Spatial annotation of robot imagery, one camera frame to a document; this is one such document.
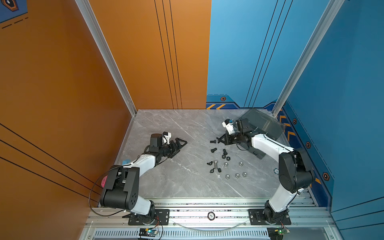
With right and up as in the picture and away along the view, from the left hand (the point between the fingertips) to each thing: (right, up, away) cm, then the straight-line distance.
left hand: (184, 145), depth 89 cm
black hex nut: (+28, -9, +5) cm, 30 cm away
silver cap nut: (+26, -12, +3) cm, 29 cm away
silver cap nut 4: (+32, -18, -2) cm, 36 cm away
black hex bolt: (+19, +1, +11) cm, 22 cm away
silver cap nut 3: (+26, -19, -2) cm, 32 cm away
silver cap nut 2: (+35, -12, +3) cm, 37 cm away
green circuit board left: (-16, -39, -18) cm, 46 cm away
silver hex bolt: (+19, -11, +3) cm, 23 cm away
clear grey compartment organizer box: (+58, +14, +22) cm, 64 cm away
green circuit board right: (+46, -40, -18) cm, 63 cm away
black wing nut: (+16, -12, +3) cm, 20 cm away
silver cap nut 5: (+36, -17, -2) cm, 40 cm away
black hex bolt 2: (+18, -5, +8) cm, 20 cm away
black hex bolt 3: (+26, -6, +8) cm, 28 cm away
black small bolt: (+21, -15, 0) cm, 26 cm away
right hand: (+21, +3, +2) cm, 22 cm away
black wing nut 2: (+17, -16, 0) cm, 23 cm away
